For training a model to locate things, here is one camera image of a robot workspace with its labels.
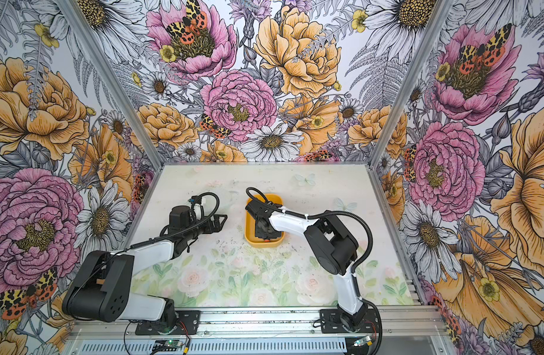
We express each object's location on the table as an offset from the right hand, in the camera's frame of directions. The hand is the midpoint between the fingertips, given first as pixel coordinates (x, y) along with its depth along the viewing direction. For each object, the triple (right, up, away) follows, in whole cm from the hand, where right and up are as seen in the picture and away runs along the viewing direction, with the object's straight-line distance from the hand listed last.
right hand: (266, 238), depth 94 cm
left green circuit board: (-30, -28, -23) cm, 47 cm away
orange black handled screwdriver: (+1, 0, -2) cm, 2 cm away
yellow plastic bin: (-6, +2, -5) cm, 8 cm away
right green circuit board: (+32, -27, -22) cm, 48 cm away
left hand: (-20, +7, -1) cm, 21 cm away
